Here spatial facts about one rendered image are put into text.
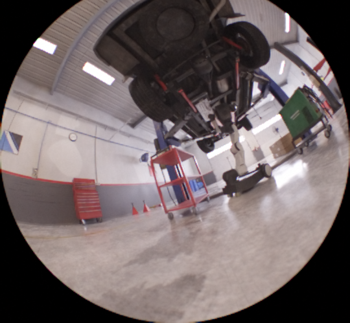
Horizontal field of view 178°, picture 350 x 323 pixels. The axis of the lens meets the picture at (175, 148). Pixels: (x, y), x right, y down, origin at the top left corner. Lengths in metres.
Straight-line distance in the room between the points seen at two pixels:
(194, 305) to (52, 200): 3.56
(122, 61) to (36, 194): 3.53
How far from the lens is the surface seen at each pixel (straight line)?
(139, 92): 1.35
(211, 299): 0.38
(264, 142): 11.83
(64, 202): 3.67
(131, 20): 1.53
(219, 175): 11.15
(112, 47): 1.57
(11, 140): 4.38
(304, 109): 1.86
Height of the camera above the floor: 0.32
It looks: 22 degrees up
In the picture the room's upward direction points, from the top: 20 degrees counter-clockwise
